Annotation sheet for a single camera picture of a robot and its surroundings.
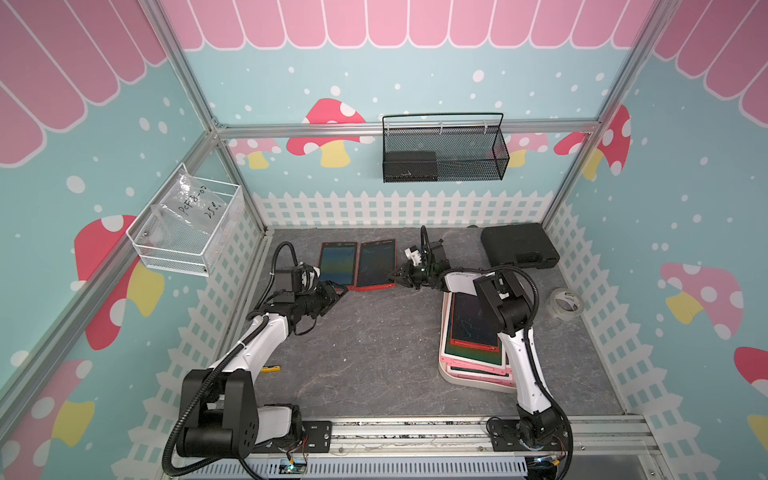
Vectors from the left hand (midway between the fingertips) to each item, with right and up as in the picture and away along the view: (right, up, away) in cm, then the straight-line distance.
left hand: (345, 296), depth 86 cm
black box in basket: (+19, +39, +3) cm, 43 cm away
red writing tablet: (+8, +10, +24) cm, 27 cm away
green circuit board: (-11, -40, -13) cm, 44 cm away
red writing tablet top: (-6, +9, +24) cm, 27 cm away
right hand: (+12, +5, +16) cm, 21 cm away
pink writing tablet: (+36, -17, -1) cm, 40 cm away
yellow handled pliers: (-21, -20, -1) cm, 30 cm away
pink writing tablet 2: (+44, -21, -7) cm, 49 cm away
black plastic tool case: (+62, +16, +19) cm, 67 cm away
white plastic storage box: (+32, +5, -10) cm, 34 cm away
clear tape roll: (+71, -3, +12) cm, 72 cm away
